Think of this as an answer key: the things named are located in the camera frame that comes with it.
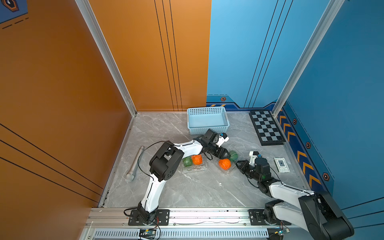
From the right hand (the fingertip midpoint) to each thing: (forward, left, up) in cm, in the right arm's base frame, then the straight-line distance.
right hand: (234, 161), depth 88 cm
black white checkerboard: (+27, -27, -1) cm, 38 cm away
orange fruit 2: (-2, +6, +2) cm, 6 cm away
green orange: (0, +28, 0) cm, 28 cm away
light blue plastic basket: (+37, +20, -3) cm, 42 cm away
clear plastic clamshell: (-1, +24, -1) cm, 24 cm away
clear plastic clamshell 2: (-4, +2, -1) cm, 5 cm away
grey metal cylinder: (-9, +60, -1) cm, 60 cm away
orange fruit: (+1, +22, +1) cm, 22 cm away
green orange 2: (+4, 0, +1) cm, 4 cm away
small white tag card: (0, -29, -3) cm, 29 cm away
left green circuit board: (-34, +46, -8) cm, 58 cm away
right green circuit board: (-33, -18, -5) cm, 38 cm away
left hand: (+6, +3, 0) cm, 7 cm away
